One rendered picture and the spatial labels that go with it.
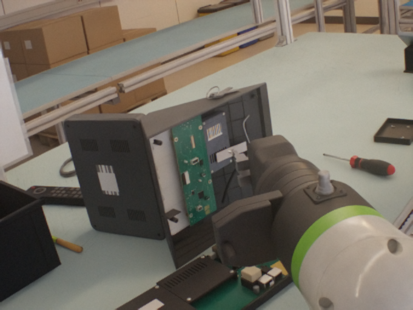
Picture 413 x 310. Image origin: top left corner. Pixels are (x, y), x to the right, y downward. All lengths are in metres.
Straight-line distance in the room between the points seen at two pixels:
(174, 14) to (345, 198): 6.14
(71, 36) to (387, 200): 3.65
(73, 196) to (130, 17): 5.07
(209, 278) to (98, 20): 3.87
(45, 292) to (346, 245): 0.53
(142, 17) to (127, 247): 5.38
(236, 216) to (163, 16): 5.97
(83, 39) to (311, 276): 4.06
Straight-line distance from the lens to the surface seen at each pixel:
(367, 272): 0.34
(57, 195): 1.05
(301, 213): 0.43
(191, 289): 0.69
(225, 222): 0.46
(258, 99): 0.83
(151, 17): 6.25
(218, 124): 0.79
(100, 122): 0.80
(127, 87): 2.38
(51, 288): 0.81
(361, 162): 0.98
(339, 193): 0.43
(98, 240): 0.90
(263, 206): 0.46
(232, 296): 0.69
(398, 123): 1.20
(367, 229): 0.38
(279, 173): 0.50
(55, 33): 4.21
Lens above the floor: 1.44
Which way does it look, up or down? 22 degrees down
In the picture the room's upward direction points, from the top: 9 degrees counter-clockwise
